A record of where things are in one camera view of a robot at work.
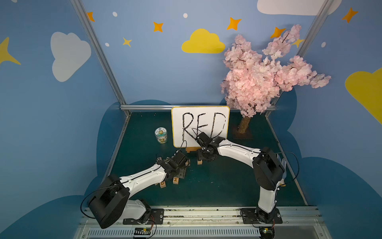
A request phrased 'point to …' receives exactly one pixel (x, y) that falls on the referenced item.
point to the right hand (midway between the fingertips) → (203, 155)
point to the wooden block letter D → (162, 184)
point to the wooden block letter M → (175, 180)
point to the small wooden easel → (192, 149)
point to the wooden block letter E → (199, 162)
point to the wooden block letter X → (159, 159)
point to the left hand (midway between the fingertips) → (180, 167)
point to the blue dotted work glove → (283, 165)
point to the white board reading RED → (187, 123)
